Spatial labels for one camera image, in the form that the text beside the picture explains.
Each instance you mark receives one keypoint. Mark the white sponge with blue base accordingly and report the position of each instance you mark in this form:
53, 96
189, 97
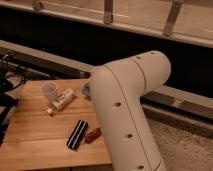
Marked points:
86, 90

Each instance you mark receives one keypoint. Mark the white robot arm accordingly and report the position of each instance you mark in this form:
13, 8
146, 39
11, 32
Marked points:
115, 90

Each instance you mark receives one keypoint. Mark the white spray bottle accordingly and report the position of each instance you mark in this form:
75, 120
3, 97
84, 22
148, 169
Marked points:
64, 98

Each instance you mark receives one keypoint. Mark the brown oblong wooden object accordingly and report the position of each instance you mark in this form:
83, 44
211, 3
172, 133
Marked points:
90, 137

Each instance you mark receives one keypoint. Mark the clear plastic cup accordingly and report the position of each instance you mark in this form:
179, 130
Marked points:
49, 90

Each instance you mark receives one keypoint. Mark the black white striped block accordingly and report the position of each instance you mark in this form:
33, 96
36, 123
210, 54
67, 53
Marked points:
77, 135

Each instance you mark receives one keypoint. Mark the black equipment with cables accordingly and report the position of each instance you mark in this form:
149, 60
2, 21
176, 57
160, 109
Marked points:
6, 101

